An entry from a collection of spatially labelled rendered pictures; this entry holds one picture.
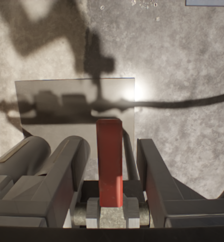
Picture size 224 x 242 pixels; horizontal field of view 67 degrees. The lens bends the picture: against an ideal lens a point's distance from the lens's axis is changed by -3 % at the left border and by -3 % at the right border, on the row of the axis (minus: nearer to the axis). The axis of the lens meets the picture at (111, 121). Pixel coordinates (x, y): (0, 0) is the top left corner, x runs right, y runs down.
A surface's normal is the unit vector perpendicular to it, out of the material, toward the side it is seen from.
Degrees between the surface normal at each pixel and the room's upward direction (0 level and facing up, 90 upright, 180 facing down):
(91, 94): 0
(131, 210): 60
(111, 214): 0
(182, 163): 0
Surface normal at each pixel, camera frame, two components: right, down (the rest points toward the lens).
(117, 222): -0.02, 0.29
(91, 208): -0.03, -0.69
